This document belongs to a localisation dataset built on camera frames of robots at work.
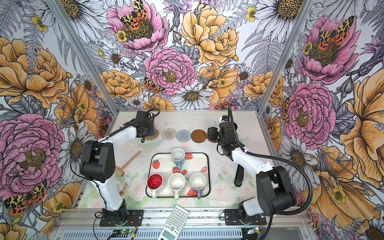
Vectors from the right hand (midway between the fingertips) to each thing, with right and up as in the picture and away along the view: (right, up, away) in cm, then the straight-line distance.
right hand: (209, 133), depth 89 cm
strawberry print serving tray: (-28, -19, +5) cm, 35 cm away
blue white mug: (-19, -14, +4) cm, 24 cm away
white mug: (-19, -26, -5) cm, 33 cm away
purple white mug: (-7, -26, -4) cm, 28 cm away
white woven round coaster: (-27, -2, +19) cm, 34 cm away
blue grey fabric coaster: (-17, -2, +17) cm, 25 cm away
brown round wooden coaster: (0, -3, +17) cm, 17 cm away
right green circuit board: (+20, -44, -17) cm, 51 cm away
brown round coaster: (-6, -3, +17) cm, 18 cm away
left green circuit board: (-41, -45, -17) cm, 63 cm away
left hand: (-38, -1, +10) cm, 39 cm away
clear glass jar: (-46, -27, -10) cm, 54 cm away
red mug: (-31, -26, -5) cm, 41 cm away
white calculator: (-18, -41, -17) cm, 48 cm away
